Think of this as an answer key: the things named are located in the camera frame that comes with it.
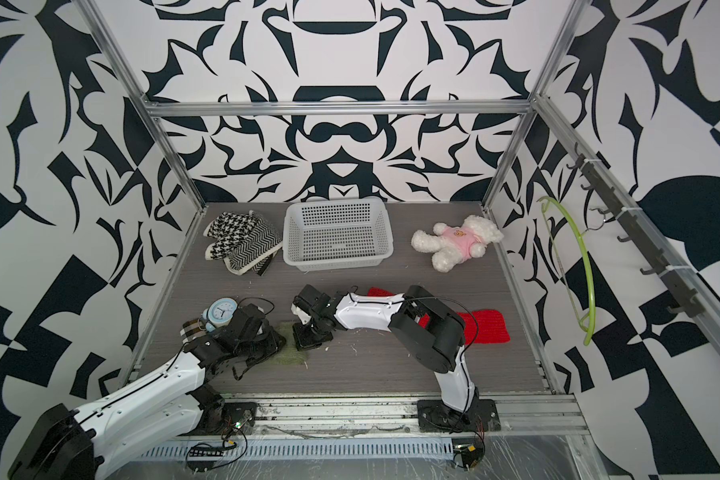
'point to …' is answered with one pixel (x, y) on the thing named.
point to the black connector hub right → (471, 453)
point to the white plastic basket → (338, 233)
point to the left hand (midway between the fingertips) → (286, 335)
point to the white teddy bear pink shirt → (453, 245)
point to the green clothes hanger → (588, 323)
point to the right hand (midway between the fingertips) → (295, 343)
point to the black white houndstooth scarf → (244, 240)
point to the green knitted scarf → (289, 354)
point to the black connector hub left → (200, 451)
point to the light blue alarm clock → (219, 313)
